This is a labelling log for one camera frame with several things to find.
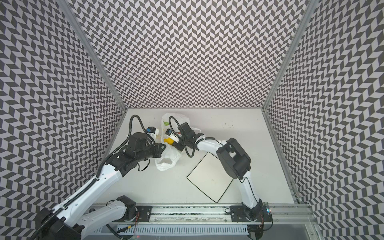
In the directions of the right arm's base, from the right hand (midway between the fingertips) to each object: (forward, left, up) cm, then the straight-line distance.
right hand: (174, 145), depth 93 cm
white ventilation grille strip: (-43, -3, -5) cm, 43 cm away
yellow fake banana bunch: (0, +2, +5) cm, 6 cm away
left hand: (-9, +2, +13) cm, 16 cm away
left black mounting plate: (-36, +12, -3) cm, 38 cm away
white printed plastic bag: (0, -3, +23) cm, 24 cm away
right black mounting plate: (-37, -34, -5) cm, 51 cm away
